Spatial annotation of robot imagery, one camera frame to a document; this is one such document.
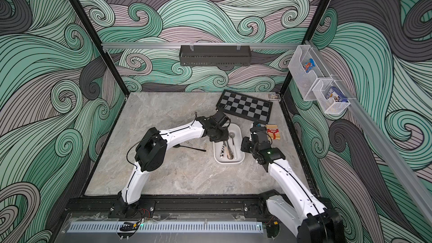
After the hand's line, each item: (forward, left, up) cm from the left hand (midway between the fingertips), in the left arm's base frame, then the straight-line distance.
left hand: (229, 136), depth 89 cm
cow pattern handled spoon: (-7, +4, -5) cm, 9 cm away
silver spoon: (+4, -2, -5) cm, 7 cm away
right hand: (-5, -8, +4) cm, 11 cm away
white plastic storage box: (+6, -4, -2) cm, 8 cm away
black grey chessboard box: (+24, -12, -3) cm, 27 cm away
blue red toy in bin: (+25, -39, +29) cm, 55 cm away
